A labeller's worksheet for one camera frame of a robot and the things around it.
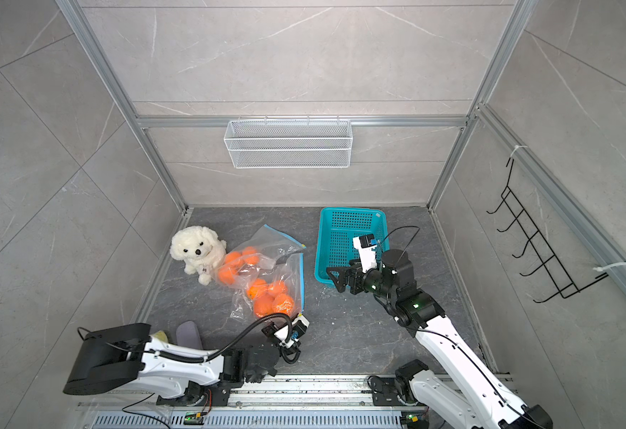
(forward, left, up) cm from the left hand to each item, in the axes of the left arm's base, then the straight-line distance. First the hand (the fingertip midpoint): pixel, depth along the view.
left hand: (298, 313), depth 76 cm
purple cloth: (-2, +36, -11) cm, 38 cm away
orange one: (+4, +5, -2) cm, 6 cm away
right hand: (+8, -13, +12) cm, 19 cm away
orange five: (+23, +24, -4) cm, 34 cm away
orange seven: (+16, +25, -5) cm, 31 cm away
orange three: (+9, +6, -2) cm, 11 cm away
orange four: (+10, +14, -4) cm, 18 cm away
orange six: (+25, +19, -7) cm, 32 cm away
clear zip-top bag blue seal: (+18, +12, -7) cm, 23 cm away
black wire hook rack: (+9, -63, +20) cm, 66 cm away
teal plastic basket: (+40, -15, -11) cm, 44 cm away
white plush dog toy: (+21, +32, +5) cm, 39 cm away
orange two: (+5, +11, -4) cm, 13 cm away
